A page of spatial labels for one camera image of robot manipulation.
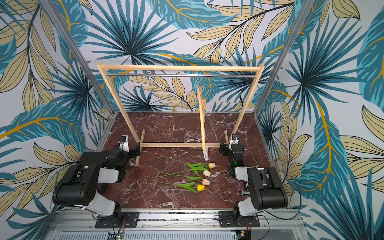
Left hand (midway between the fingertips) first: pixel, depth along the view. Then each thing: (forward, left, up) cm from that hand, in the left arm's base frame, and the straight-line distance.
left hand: (131, 143), depth 92 cm
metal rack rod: (+38, -31, +25) cm, 55 cm away
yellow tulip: (-24, -42, -5) cm, 49 cm away
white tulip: (-13, -39, -7) cm, 42 cm away
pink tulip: (-21, -45, -5) cm, 50 cm away
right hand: (+2, -62, +1) cm, 62 cm away
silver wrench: (-26, -66, -7) cm, 71 cm away
